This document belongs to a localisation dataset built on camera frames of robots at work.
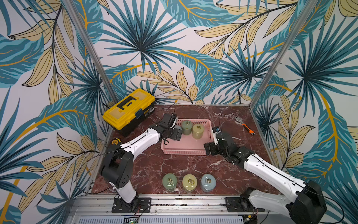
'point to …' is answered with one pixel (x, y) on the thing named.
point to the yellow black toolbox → (124, 116)
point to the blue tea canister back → (177, 126)
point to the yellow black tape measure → (116, 141)
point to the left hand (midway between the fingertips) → (173, 133)
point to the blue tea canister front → (208, 182)
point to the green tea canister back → (187, 127)
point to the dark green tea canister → (169, 181)
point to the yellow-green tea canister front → (189, 182)
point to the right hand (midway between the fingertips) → (211, 142)
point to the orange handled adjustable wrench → (239, 121)
